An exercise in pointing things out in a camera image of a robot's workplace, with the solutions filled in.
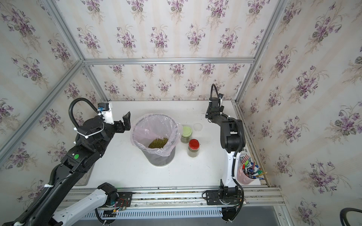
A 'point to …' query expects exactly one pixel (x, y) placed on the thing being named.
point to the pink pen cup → (247, 170)
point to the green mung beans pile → (158, 143)
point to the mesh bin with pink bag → (149, 126)
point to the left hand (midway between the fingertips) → (119, 113)
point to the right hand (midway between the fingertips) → (220, 104)
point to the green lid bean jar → (187, 132)
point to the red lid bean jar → (193, 147)
